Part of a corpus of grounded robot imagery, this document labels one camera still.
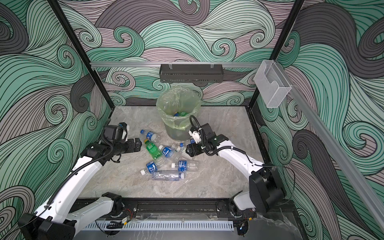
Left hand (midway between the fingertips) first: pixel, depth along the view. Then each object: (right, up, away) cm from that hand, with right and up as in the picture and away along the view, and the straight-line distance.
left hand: (134, 142), depth 77 cm
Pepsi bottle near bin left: (+3, +1, +20) cm, 20 cm away
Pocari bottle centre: (+26, -15, +6) cm, 30 cm away
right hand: (+31, -5, +6) cm, 32 cm away
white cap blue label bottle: (+17, -8, +11) cm, 22 cm away
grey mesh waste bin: (+23, +11, -1) cm, 26 cm away
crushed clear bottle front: (+18, -19, +3) cm, 26 cm away
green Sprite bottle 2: (+25, +16, +23) cm, 38 cm away
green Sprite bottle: (+7, -7, +14) cm, 17 cm away
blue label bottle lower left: (+8, -15, +6) cm, 18 cm away
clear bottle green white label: (+22, -8, +17) cm, 28 cm away
